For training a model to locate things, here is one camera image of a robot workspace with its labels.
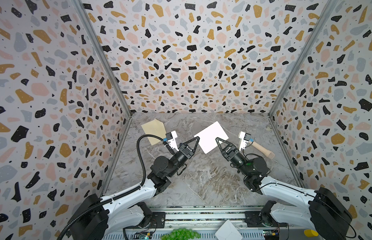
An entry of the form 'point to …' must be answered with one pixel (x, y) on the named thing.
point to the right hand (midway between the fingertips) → (216, 139)
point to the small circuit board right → (271, 232)
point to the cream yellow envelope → (156, 128)
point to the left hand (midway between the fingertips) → (200, 137)
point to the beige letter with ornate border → (207, 137)
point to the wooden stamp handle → (268, 153)
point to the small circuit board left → (143, 235)
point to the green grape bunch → (182, 234)
